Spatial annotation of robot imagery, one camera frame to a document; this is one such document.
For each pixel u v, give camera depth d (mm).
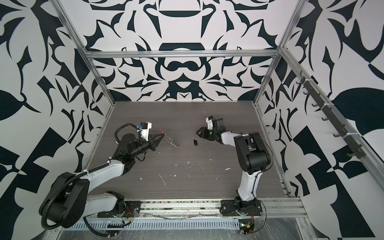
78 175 457
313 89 647
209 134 853
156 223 713
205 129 889
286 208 764
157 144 776
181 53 912
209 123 933
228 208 741
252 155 519
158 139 798
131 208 732
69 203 416
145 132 732
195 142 989
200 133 908
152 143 727
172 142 831
